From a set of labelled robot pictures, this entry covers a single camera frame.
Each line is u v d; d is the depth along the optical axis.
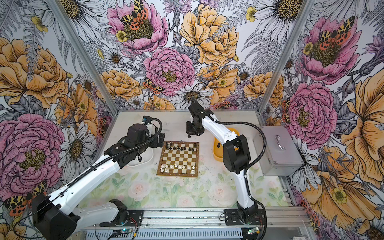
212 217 0.76
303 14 0.74
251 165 0.54
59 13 0.73
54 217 0.37
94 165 0.47
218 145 1.00
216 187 0.85
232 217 0.73
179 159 0.94
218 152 0.97
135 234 0.70
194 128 0.82
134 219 0.73
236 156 0.55
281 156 0.80
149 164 0.91
